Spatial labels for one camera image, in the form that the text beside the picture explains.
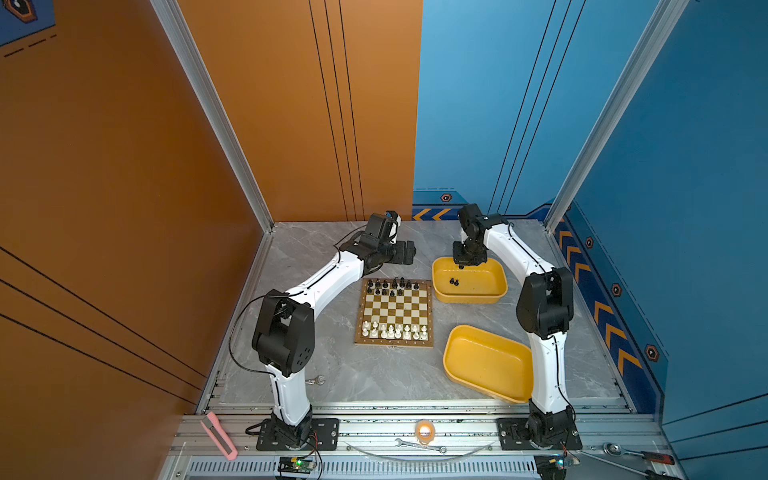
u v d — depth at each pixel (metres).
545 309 0.57
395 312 0.94
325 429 0.74
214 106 0.85
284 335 0.48
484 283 1.02
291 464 0.71
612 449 0.70
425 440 0.72
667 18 0.70
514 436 0.72
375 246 0.69
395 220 0.81
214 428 0.74
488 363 0.85
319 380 0.83
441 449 0.72
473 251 0.83
